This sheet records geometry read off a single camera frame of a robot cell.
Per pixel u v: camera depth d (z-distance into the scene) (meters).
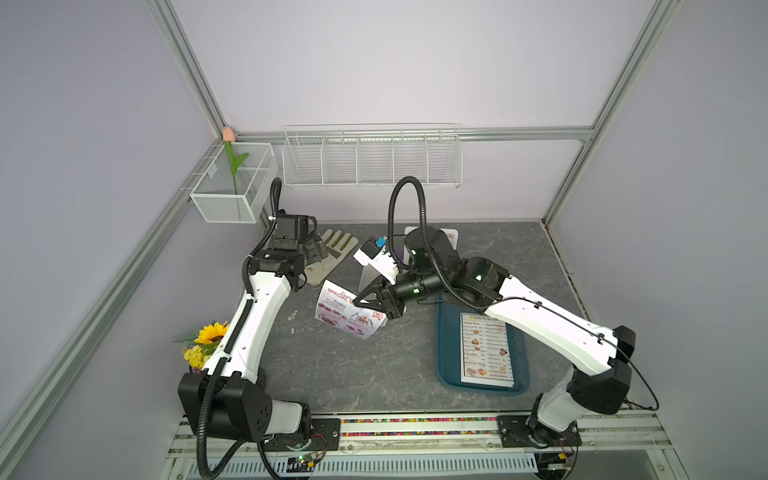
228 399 0.39
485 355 0.87
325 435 0.73
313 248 0.72
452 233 0.91
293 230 0.58
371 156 0.99
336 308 0.62
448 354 0.86
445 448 0.73
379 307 0.55
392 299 0.51
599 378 0.41
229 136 0.89
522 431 0.74
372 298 0.55
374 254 0.52
